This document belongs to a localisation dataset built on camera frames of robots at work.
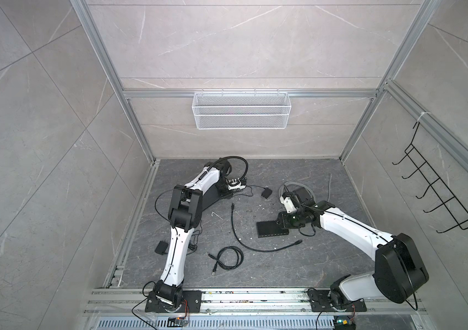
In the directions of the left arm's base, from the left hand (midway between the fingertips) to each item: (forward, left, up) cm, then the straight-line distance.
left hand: (226, 190), depth 105 cm
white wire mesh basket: (+28, -7, +29) cm, 41 cm away
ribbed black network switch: (-23, -20, +1) cm, 30 cm away
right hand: (-21, -23, +6) cm, 32 cm away
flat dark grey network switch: (-9, +7, +9) cm, 15 cm away
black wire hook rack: (-36, -71, +33) cm, 86 cm away
